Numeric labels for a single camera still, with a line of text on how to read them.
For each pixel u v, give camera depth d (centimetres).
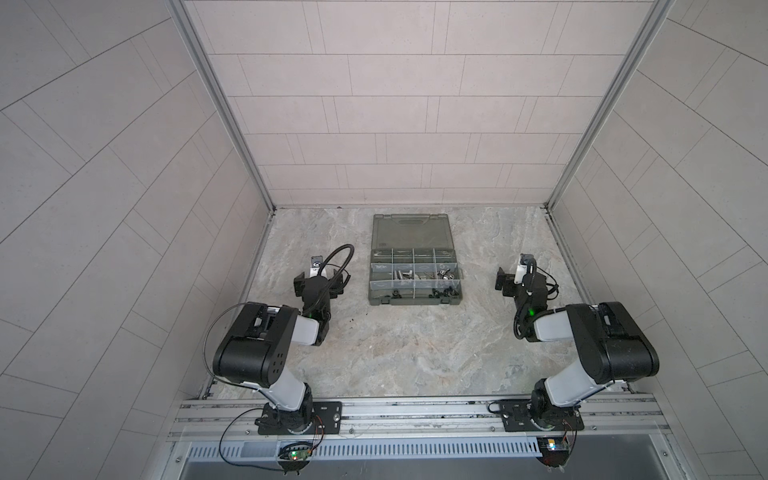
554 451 68
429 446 68
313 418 69
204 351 44
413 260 94
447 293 93
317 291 80
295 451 64
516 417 71
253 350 44
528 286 74
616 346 45
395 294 91
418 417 72
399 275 94
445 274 96
